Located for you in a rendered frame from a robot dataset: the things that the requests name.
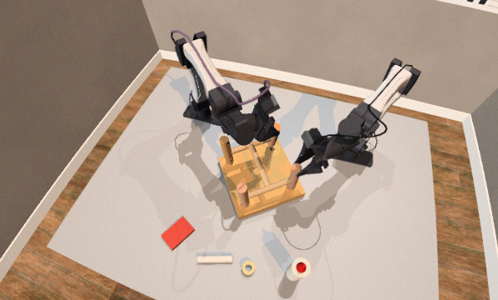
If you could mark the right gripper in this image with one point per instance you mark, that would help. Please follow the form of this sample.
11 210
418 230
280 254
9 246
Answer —
263 130

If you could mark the red rectangular block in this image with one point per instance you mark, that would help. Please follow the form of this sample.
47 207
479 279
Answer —
177 233

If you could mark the white cylinder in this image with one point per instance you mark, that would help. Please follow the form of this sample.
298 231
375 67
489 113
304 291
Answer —
214 258

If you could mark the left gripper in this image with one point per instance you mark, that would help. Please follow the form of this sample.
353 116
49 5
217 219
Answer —
333 149

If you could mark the tan wooden stool legs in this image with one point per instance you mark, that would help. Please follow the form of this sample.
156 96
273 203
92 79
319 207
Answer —
243 194

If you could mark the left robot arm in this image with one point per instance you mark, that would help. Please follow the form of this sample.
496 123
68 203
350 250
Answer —
360 120

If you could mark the cream bottle with red cone cap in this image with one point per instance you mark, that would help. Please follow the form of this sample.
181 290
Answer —
298 269

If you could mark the tan roll of masking tape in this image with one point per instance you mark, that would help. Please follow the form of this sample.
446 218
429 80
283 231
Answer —
244 267

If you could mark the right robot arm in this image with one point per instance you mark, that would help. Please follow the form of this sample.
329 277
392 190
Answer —
204 77

